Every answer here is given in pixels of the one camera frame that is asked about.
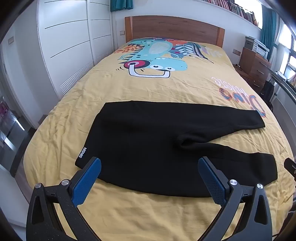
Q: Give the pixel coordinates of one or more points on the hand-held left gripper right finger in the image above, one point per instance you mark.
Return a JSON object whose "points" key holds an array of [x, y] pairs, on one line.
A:
{"points": [[214, 183]]}

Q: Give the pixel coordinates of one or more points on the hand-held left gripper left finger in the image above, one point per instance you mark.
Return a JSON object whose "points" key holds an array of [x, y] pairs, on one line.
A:
{"points": [[86, 183]]}

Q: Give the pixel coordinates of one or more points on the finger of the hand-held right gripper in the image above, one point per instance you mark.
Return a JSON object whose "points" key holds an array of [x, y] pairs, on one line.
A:
{"points": [[291, 165]]}

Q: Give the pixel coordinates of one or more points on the black pants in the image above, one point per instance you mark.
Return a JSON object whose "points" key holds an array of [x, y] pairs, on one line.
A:
{"points": [[148, 143]]}

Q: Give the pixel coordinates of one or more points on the black bag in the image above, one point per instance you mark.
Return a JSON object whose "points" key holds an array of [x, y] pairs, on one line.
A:
{"points": [[267, 91]]}

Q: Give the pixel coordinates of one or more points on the grey cabinet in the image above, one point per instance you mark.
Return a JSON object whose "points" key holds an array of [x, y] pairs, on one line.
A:
{"points": [[12, 139]]}

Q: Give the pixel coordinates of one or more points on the wooden dresser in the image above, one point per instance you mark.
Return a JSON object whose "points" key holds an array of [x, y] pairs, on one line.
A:
{"points": [[253, 67]]}

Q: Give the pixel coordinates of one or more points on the yellow printed bed sheet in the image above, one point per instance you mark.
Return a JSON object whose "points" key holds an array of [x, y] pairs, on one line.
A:
{"points": [[161, 88]]}

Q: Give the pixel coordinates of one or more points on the white printer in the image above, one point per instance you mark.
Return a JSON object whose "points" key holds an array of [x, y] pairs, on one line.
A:
{"points": [[257, 46]]}

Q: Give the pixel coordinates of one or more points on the teal curtain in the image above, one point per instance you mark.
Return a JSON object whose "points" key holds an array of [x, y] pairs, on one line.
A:
{"points": [[269, 30], [121, 5]]}

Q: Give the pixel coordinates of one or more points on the white wardrobe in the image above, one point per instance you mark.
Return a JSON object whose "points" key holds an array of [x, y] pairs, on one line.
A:
{"points": [[69, 46]]}

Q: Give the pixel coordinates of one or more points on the wooden headboard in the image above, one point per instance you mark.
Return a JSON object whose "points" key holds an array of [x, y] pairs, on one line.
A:
{"points": [[175, 29]]}

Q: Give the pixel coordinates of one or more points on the row of books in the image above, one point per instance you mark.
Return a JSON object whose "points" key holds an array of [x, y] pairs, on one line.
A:
{"points": [[233, 8]]}

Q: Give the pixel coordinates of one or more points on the metal rail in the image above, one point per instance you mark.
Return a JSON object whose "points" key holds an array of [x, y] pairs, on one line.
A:
{"points": [[285, 84]]}

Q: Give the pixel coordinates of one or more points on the wall outlet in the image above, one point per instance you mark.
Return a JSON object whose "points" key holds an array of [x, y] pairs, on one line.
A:
{"points": [[236, 51]]}

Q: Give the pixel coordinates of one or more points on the wall switch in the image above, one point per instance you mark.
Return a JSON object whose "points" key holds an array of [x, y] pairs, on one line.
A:
{"points": [[121, 32]]}

